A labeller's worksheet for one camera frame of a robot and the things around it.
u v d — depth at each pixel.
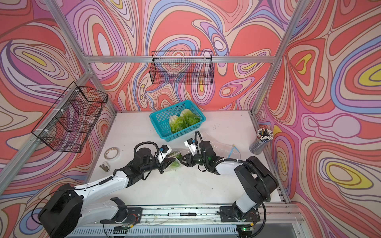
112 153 0.95
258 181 0.44
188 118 1.02
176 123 1.00
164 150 0.69
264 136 0.83
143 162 0.64
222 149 0.95
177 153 0.82
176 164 0.82
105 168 0.88
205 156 0.69
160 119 1.11
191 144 0.78
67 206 0.41
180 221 0.73
